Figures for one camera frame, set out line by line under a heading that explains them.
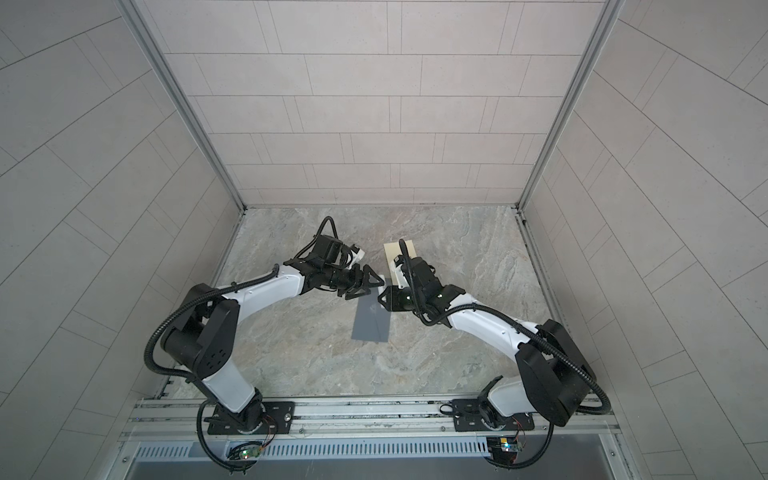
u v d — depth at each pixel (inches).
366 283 30.1
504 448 26.8
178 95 33.4
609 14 28.0
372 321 34.2
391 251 41.1
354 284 29.1
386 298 30.3
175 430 27.3
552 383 16.3
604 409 15.0
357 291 30.3
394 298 27.9
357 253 33.2
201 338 17.7
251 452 25.3
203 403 25.1
